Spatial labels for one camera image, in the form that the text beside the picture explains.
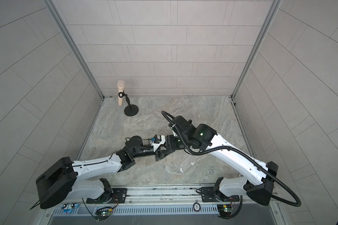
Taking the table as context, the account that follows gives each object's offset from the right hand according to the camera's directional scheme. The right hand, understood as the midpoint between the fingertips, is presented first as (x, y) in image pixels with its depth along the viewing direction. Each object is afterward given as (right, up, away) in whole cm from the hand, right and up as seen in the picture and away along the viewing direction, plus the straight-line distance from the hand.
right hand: (167, 147), depth 66 cm
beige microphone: (-30, +33, +21) cm, 50 cm away
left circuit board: (-28, -31, 0) cm, 42 cm away
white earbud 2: (+7, -17, +15) cm, 24 cm away
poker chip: (+14, -31, +4) cm, 34 cm away
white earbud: (+14, -14, +17) cm, 26 cm away
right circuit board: (+29, -32, +3) cm, 43 cm away
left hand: (+4, -1, +3) cm, 5 cm away
